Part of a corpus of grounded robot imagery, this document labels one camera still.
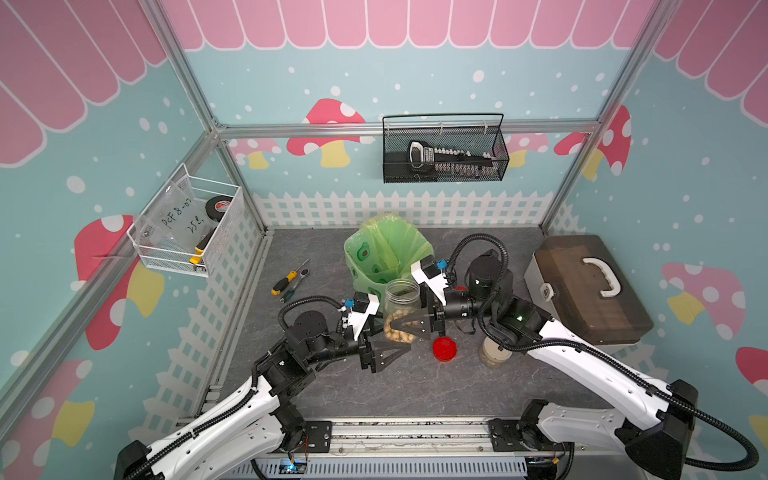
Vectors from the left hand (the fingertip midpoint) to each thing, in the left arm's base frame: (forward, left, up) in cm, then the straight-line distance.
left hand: (402, 339), depth 63 cm
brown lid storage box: (+25, -54, -14) cm, 61 cm away
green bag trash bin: (+32, +6, -9) cm, 34 cm away
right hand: (+2, +2, +7) cm, 8 cm away
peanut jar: (+5, +1, +8) cm, 10 cm away
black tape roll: (+34, +50, +7) cm, 61 cm away
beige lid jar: (+5, -25, -20) cm, 32 cm away
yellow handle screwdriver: (+31, +41, -25) cm, 57 cm away
